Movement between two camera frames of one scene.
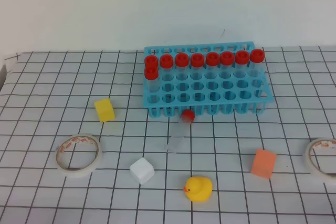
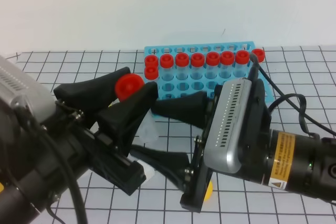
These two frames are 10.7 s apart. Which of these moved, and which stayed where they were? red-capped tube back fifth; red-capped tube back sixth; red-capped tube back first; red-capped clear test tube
Moved: red-capped clear test tube
Stayed: red-capped tube back sixth; red-capped tube back fifth; red-capped tube back first
